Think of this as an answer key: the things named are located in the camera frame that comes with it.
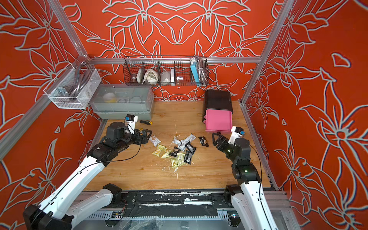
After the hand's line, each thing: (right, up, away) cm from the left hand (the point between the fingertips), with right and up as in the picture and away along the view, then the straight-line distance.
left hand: (145, 129), depth 76 cm
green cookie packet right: (+19, -19, +10) cm, 29 cm away
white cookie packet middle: (+20, -12, +16) cm, 29 cm away
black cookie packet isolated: (+34, -10, +18) cm, 40 cm away
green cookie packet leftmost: (+5, -15, +15) cm, 22 cm away
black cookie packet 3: (+15, -16, +12) cm, 25 cm away
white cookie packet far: (+26, -8, +22) cm, 35 cm away
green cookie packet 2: (+15, -21, +10) cm, 28 cm away
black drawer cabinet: (+45, +18, +22) cm, 53 cm away
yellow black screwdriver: (-6, +2, +27) cm, 27 cm away
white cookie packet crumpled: (+16, -10, +18) cm, 26 cm away
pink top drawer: (+45, +4, +15) cm, 47 cm away
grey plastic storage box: (-28, +17, +23) cm, 40 cm away
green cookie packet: (+10, -17, +12) cm, 23 cm away
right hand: (+36, -3, -2) cm, 36 cm away
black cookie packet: (+25, -13, +14) cm, 32 cm away
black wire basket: (+9, +39, +20) cm, 44 cm away
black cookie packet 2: (+24, -19, +12) cm, 32 cm away
